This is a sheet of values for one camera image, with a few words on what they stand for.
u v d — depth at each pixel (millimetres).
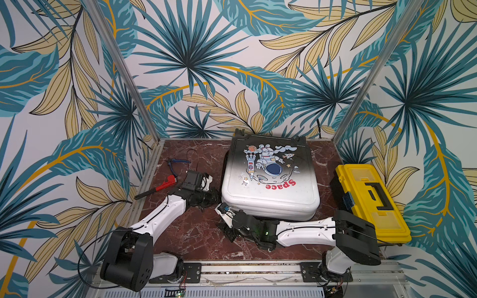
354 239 432
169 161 1065
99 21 703
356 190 788
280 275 744
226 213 649
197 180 689
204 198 718
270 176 765
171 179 999
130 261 400
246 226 559
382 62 835
